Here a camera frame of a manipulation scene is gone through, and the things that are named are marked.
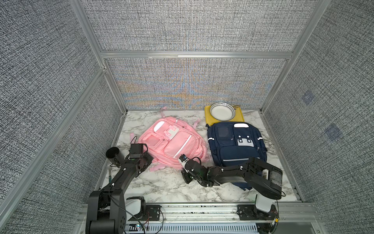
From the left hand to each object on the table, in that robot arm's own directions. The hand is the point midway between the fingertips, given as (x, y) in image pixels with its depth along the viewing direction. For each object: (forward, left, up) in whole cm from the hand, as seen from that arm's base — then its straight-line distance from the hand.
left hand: (153, 156), depth 89 cm
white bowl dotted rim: (+39, -51, -3) cm, 64 cm away
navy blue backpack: (+8, -52, -2) cm, 53 cm away
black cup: (+1, +23, +1) cm, 23 cm away
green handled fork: (-3, +27, -5) cm, 28 cm away
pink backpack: (+13, -8, +1) cm, 15 cm away
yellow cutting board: (+32, -62, -3) cm, 70 cm away
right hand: (-8, -17, -1) cm, 18 cm away
